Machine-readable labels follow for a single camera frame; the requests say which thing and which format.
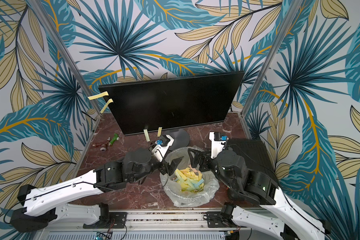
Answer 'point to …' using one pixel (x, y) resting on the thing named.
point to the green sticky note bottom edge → (147, 135)
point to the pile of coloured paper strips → (189, 179)
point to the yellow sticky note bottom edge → (159, 131)
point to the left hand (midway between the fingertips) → (174, 153)
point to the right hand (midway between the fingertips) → (196, 150)
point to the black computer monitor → (147, 105)
